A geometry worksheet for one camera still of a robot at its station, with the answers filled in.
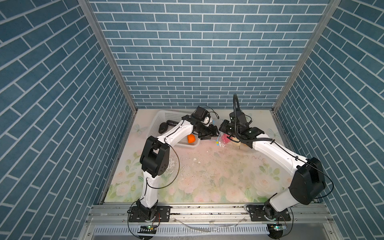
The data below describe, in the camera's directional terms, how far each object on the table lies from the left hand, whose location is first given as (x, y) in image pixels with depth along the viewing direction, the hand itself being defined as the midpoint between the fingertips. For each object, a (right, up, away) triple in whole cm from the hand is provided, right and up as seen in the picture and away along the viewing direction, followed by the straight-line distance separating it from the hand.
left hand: (216, 136), depth 88 cm
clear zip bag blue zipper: (+1, -4, -3) cm, 5 cm away
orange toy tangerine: (-16, -3, +9) cm, 18 cm away
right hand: (+1, +8, -3) cm, 9 cm away
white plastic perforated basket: (-39, +12, +17) cm, 44 cm away
